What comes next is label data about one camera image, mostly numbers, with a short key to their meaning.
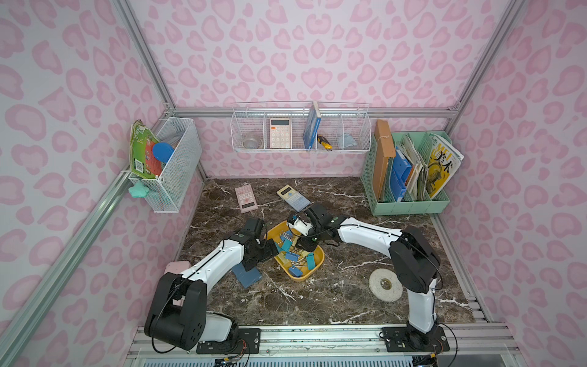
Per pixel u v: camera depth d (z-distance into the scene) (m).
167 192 0.72
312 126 0.88
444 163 0.98
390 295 0.82
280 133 0.93
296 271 0.87
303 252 0.88
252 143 0.95
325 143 0.93
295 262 0.89
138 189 0.63
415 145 0.98
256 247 0.72
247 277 0.85
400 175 0.98
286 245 0.92
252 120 0.97
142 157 0.72
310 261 0.88
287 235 0.90
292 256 0.90
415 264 0.49
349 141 1.01
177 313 0.42
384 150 0.83
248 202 1.10
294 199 1.10
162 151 0.75
